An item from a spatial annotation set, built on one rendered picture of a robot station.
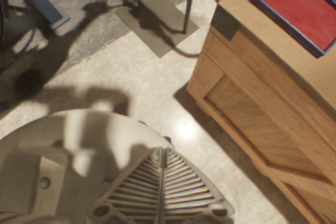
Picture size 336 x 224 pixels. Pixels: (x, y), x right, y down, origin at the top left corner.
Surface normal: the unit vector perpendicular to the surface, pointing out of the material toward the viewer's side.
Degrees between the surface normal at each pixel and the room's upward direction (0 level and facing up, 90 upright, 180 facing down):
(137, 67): 0
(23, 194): 73
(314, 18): 0
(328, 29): 0
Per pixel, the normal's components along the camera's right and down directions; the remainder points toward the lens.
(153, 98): 0.00, -0.18
